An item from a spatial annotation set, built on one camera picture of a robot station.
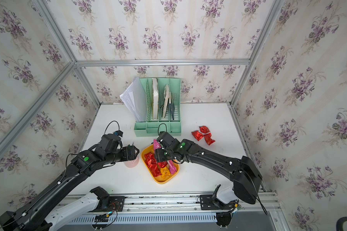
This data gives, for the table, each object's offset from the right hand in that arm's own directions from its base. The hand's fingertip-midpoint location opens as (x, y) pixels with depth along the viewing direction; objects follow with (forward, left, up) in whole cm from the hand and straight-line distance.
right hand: (159, 156), depth 77 cm
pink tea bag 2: (-4, -7, -8) cm, 11 cm away
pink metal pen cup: (0, +18, -11) cm, 21 cm away
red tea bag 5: (+25, -29, -11) cm, 40 cm away
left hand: (-1, +13, +5) cm, 13 cm away
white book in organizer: (+35, +5, +10) cm, 37 cm away
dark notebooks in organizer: (+39, -3, +6) cm, 39 cm away
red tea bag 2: (-5, +2, -6) cm, 9 cm away
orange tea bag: (-6, -3, -9) cm, 11 cm away
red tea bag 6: (+18, -30, -11) cm, 37 cm away
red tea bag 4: (+21, -24, -11) cm, 33 cm away
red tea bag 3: (-3, -2, -5) cm, 6 cm away
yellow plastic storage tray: (+8, +8, -8) cm, 14 cm away
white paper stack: (+35, +18, +12) cm, 41 cm away
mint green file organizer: (+28, +9, -12) cm, 32 cm away
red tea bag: (0, +6, -6) cm, 9 cm away
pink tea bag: (+9, +3, -4) cm, 10 cm away
